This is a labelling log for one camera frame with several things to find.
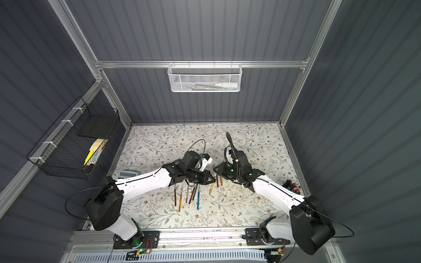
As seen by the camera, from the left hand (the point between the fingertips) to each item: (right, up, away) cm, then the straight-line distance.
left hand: (217, 184), depth 78 cm
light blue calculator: (-52, +2, +14) cm, 54 cm away
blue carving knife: (-10, -13, +5) cm, 17 cm away
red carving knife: (0, +2, 0) cm, 2 cm away
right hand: (-1, +7, +4) cm, 8 cm away
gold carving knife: (-19, -11, +7) cm, 24 cm away
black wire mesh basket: (-65, +20, -4) cm, 68 cm away
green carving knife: (-12, -7, +11) cm, 18 cm away
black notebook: (-60, +28, +2) cm, 66 cm away
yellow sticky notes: (-57, +18, -3) cm, 60 cm away
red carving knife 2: (-14, -8, +9) cm, 18 cm away
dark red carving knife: (-22, -11, +7) cm, 26 cm away
